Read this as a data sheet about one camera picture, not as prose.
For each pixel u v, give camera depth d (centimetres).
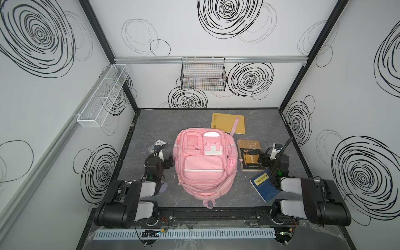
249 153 94
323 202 43
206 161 87
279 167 70
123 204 43
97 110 73
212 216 75
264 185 83
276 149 79
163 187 79
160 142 100
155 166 68
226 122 113
